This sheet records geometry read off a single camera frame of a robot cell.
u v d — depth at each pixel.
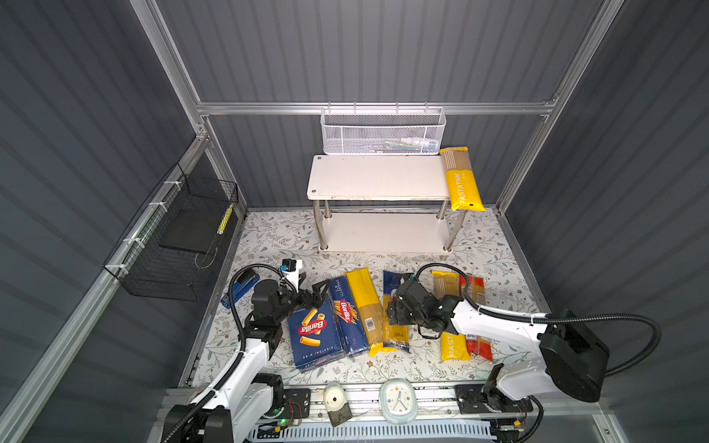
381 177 0.82
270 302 0.62
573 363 0.43
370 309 0.89
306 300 0.73
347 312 0.87
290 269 0.71
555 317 0.47
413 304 0.67
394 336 0.82
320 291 0.74
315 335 0.79
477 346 0.80
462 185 0.76
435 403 0.75
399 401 0.72
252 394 0.59
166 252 0.72
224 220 0.80
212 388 0.45
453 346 0.81
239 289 0.92
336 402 0.68
